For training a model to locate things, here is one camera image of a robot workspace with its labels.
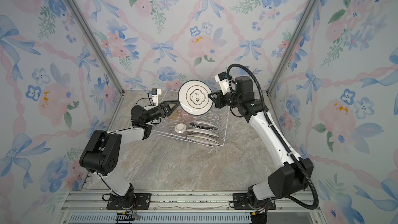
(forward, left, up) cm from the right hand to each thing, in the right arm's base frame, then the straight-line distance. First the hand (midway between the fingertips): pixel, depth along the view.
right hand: (209, 94), depth 73 cm
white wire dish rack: (+8, -6, -29) cm, 30 cm away
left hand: (-2, +14, -5) cm, 15 cm away
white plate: (-11, +4, -17) cm, 20 cm away
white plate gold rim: (0, +8, -2) cm, 8 cm away
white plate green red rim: (-6, +2, -18) cm, 19 cm away
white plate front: (-15, +3, -17) cm, 23 cm away
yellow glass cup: (-7, +16, -7) cm, 19 cm away
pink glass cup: (+9, +15, -31) cm, 35 cm away
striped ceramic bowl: (-3, +17, -26) cm, 31 cm away
